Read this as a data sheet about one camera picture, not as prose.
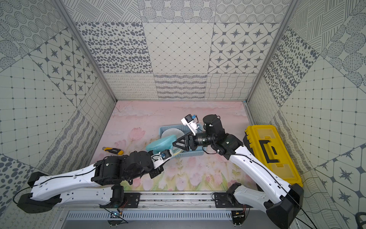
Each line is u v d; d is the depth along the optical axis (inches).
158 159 20.5
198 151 33.8
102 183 17.5
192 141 21.9
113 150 35.6
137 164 17.3
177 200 30.0
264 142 30.7
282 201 14.8
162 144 25.7
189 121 23.0
